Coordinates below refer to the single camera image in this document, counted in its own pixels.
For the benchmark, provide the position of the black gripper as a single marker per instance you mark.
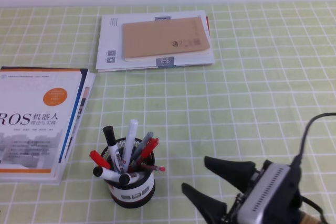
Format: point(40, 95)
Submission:
point(242, 175)

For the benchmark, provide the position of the dark red pencil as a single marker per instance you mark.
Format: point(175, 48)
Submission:
point(153, 167)

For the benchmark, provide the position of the red gel pen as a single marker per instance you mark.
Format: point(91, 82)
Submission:
point(153, 142)

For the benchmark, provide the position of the black mesh pen holder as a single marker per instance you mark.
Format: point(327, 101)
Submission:
point(132, 195)

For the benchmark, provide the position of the black capped marker front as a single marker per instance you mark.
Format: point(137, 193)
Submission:
point(130, 178)

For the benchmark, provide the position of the tall white marker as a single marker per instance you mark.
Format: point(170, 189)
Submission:
point(129, 142)

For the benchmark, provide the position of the black capped marker lower left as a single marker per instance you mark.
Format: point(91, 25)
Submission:
point(106, 174)

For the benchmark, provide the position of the red capped marker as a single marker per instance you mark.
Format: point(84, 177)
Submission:
point(99, 160)

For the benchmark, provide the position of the black capped whiteboard marker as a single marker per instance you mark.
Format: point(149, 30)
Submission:
point(113, 149)

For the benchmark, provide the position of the brown kraft notebook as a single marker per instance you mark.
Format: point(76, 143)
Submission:
point(163, 37)

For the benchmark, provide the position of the red book under stack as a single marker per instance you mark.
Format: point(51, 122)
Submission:
point(207, 24)

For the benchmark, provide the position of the book under ROS textbook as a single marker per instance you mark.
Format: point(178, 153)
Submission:
point(76, 119)

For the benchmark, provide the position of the white book with QR codes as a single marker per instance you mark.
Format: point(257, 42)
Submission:
point(110, 58)

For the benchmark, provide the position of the ROS robot textbook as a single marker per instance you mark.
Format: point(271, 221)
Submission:
point(34, 119)

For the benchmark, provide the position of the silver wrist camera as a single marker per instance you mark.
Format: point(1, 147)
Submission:
point(254, 208)

